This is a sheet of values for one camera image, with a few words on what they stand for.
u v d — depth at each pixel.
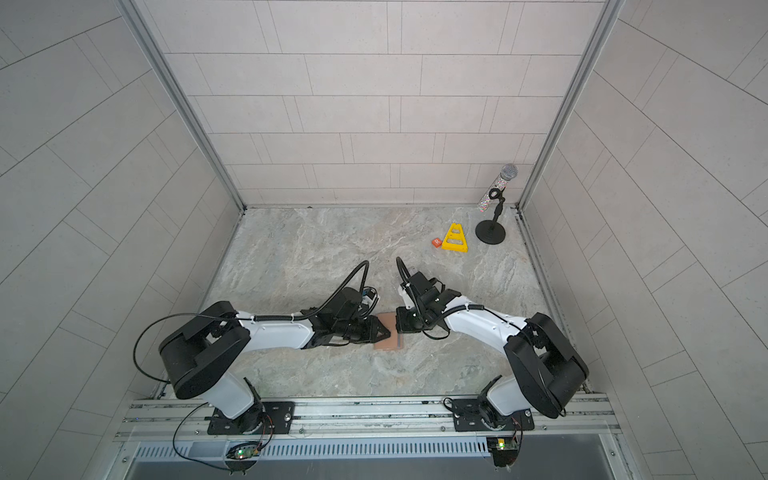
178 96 0.85
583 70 0.81
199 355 0.44
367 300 0.79
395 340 0.81
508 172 0.89
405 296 0.71
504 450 0.68
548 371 0.42
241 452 0.65
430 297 0.67
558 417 0.41
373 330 0.72
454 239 1.06
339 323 0.67
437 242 1.05
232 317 0.49
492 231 1.08
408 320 0.74
